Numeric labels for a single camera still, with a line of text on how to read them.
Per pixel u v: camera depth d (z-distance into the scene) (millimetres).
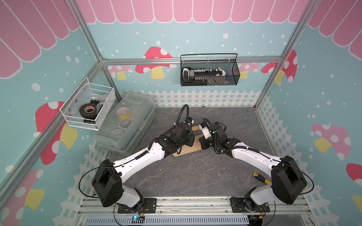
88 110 713
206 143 756
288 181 429
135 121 900
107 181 411
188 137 636
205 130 772
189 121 687
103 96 752
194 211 729
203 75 873
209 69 914
